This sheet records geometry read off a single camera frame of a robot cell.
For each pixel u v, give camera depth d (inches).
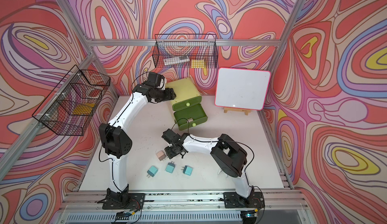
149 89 25.5
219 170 32.2
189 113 37.3
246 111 41.0
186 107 36.2
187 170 32.3
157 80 28.4
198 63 35.9
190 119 36.9
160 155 34.1
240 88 39.0
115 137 20.4
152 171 32.3
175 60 34.9
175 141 27.4
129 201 28.3
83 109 28.3
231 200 28.8
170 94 31.6
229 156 19.4
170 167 32.9
